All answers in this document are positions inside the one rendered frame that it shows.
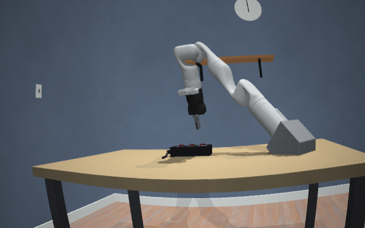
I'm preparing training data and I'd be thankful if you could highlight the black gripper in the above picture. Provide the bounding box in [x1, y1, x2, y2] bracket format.
[178, 77, 206, 130]

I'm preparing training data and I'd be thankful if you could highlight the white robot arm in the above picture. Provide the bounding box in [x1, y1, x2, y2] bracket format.
[174, 42, 287, 137]

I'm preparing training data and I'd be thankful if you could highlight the black power strip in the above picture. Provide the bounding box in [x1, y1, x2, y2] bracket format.
[166, 144, 212, 157]

